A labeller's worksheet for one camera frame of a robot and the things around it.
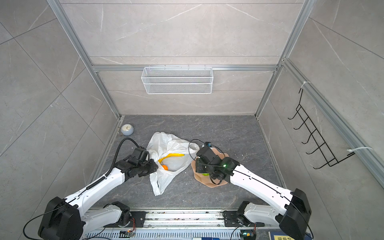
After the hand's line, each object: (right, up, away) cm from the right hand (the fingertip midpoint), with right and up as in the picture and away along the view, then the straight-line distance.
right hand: (200, 163), depth 78 cm
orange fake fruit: (-21, -5, +9) cm, 23 cm away
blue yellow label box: (+37, -31, -10) cm, 49 cm away
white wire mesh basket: (-15, +52, +22) cm, 58 cm away
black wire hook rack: (+53, +11, -15) cm, 56 cm away
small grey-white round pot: (-52, +18, +29) cm, 62 cm away
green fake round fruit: (+3, -8, +6) cm, 10 cm away
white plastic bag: (-23, +9, +11) cm, 27 cm away
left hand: (-25, -2, +6) cm, 26 cm away
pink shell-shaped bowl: (+5, -12, +6) cm, 14 cm away
